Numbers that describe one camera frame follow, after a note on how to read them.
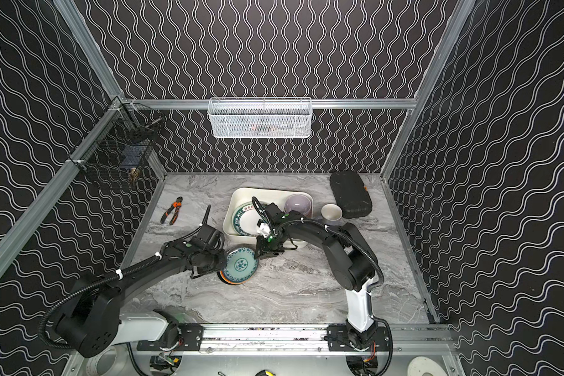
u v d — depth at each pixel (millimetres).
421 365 693
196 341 734
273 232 693
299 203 1041
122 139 973
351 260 504
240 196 1071
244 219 1022
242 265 877
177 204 1071
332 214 1009
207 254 731
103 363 705
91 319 417
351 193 1073
